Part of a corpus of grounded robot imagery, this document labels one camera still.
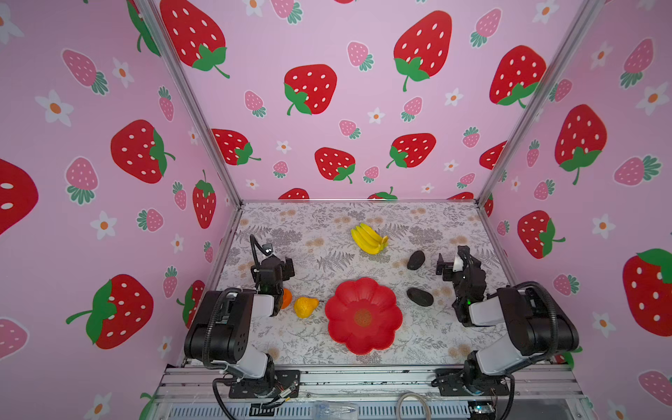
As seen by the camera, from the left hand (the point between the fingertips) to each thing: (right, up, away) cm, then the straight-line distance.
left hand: (274, 260), depth 95 cm
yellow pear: (+13, -14, -11) cm, 22 cm away
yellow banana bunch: (+35, +7, +9) cm, 37 cm away
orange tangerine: (+7, -12, -9) cm, 16 cm away
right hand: (+65, +3, -4) cm, 65 cm away
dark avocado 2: (+53, 0, +3) cm, 53 cm away
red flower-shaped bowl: (+33, -18, -8) cm, 38 cm away
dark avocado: (+52, -12, -7) cm, 54 cm away
